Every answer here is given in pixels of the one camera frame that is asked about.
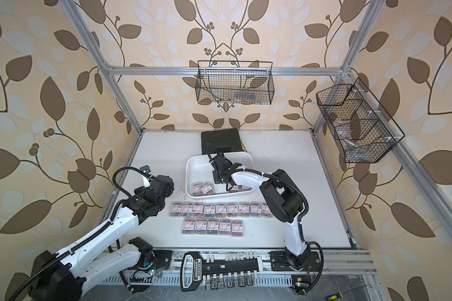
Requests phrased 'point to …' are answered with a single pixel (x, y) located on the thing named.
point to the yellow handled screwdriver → (339, 295)
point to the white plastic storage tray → (199, 177)
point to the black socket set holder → (236, 269)
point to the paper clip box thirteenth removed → (224, 228)
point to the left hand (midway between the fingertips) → (154, 182)
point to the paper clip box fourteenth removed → (236, 228)
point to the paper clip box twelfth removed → (212, 228)
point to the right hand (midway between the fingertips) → (222, 175)
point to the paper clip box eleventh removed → (200, 227)
